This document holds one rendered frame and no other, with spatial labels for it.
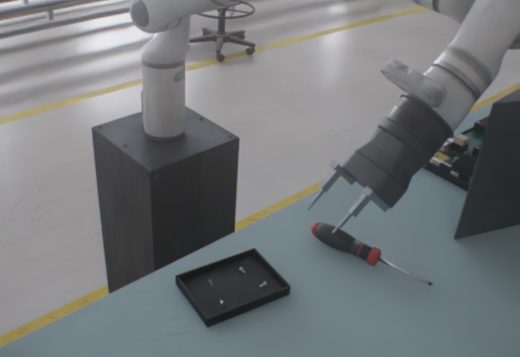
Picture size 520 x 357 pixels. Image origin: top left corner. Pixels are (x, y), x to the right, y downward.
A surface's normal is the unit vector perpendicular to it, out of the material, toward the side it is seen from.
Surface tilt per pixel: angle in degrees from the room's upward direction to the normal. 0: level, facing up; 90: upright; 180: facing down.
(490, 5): 63
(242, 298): 0
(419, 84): 45
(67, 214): 0
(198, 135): 0
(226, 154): 90
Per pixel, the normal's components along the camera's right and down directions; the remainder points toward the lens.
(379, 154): -0.52, -0.48
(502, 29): -0.39, 0.06
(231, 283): 0.07, -0.85
